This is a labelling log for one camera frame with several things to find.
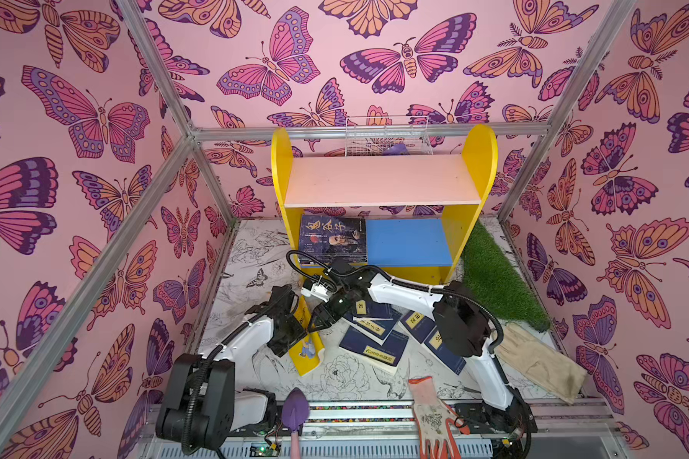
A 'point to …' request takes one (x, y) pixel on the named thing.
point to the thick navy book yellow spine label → (386, 357)
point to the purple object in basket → (397, 149)
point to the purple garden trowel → (295, 412)
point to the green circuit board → (264, 451)
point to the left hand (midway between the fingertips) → (302, 338)
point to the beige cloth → (539, 356)
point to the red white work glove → (437, 425)
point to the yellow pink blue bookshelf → (407, 215)
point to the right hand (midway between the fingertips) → (311, 323)
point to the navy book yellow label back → (373, 320)
